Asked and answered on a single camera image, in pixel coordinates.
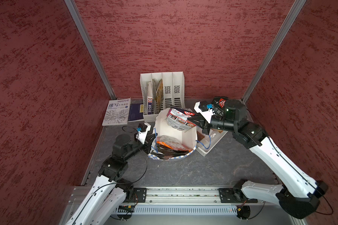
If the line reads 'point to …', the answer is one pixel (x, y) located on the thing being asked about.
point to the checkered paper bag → (188, 137)
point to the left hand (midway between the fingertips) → (155, 136)
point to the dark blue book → (136, 112)
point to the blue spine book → (149, 97)
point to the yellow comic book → (159, 94)
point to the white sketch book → (117, 112)
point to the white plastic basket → (206, 142)
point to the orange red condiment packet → (172, 143)
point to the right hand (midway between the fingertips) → (188, 120)
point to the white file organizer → (174, 91)
